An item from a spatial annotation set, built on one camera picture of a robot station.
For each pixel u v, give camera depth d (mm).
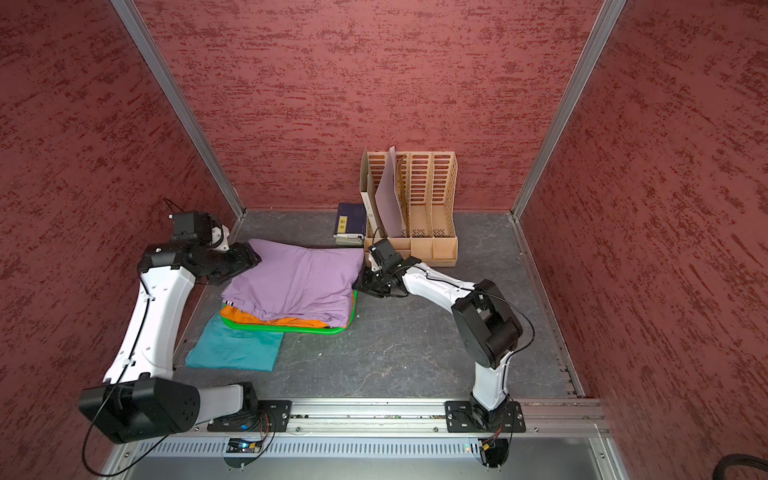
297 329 808
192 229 559
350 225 1165
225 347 833
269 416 739
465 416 740
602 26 725
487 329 487
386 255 724
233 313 796
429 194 1175
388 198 1006
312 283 874
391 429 739
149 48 762
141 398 375
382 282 710
